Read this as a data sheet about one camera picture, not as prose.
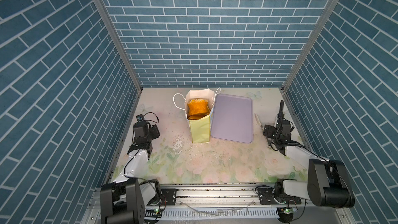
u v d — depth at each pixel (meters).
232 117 1.03
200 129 0.80
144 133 0.65
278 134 0.71
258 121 1.00
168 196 0.73
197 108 0.82
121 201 0.44
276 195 0.68
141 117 0.76
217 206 0.72
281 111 0.72
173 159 0.86
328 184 0.87
